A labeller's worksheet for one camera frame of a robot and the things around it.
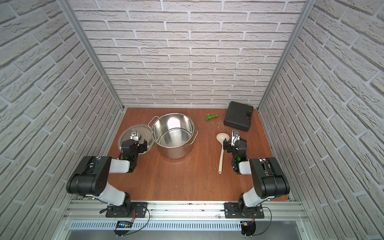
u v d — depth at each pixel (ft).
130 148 2.31
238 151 2.33
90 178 1.49
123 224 2.38
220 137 3.22
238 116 3.57
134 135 2.66
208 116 3.72
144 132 3.41
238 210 2.24
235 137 2.60
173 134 3.30
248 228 2.28
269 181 1.49
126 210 2.19
